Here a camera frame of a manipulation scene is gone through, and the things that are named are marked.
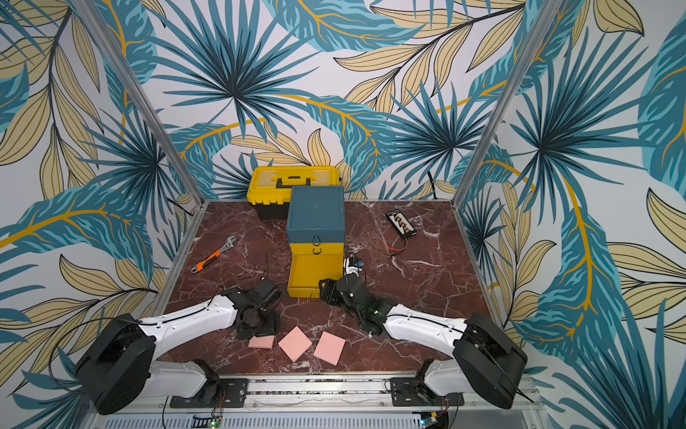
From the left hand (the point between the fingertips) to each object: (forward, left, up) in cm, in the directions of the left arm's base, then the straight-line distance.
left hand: (266, 335), depth 83 cm
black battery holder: (+44, -48, +2) cm, 65 cm away
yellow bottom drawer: (+21, -10, +4) cm, 24 cm away
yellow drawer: (+25, -16, +11) cm, 32 cm away
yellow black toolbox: (+49, +5, +17) cm, 52 cm away
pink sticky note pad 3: (-3, -20, -1) cm, 20 cm away
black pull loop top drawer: (+24, -14, +18) cm, 33 cm away
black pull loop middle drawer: (+24, -14, +11) cm, 30 cm away
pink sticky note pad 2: (-2, -9, 0) cm, 9 cm away
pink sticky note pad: (-3, 0, +4) cm, 5 cm away
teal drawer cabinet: (+34, -14, +22) cm, 43 cm away
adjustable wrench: (+33, +21, +1) cm, 40 cm away
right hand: (+12, -19, +11) cm, 25 cm away
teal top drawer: (+26, -18, +18) cm, 36 cm away
